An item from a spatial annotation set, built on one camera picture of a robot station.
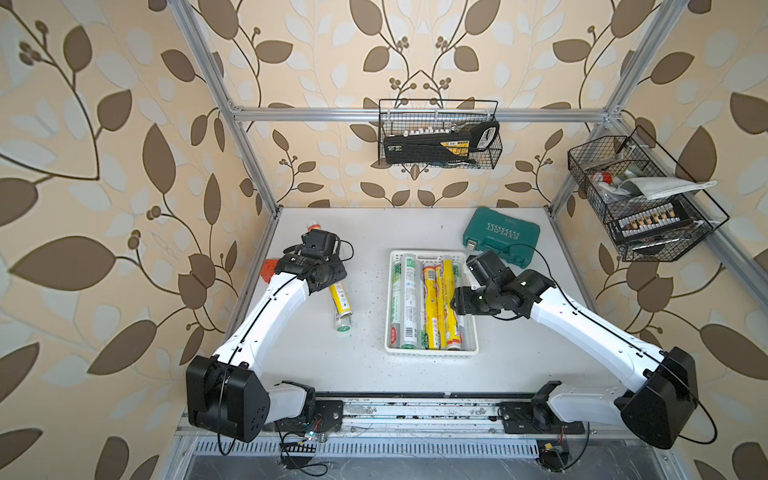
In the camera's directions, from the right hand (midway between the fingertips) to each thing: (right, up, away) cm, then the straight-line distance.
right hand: (459, 304), depth 80 cm
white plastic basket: (-10, -7, +7) cm, 14 cm away
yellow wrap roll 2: (-2, -10, +1) cm, 10 cm away
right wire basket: (+41, +38, +5) cm, 56 cm away
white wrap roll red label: (-17, -2, +10) cm, 20 cm away
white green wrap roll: (+3, -6, +7) cm, 10 cm away
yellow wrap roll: (-6, -3, +11) cm, 13 cm away
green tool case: (+25, +17, +25) cm, 40 cm away
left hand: (-33, +9, +2) cm, 35 cm away
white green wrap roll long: (-14, -6, +2) cm, 15 cm away
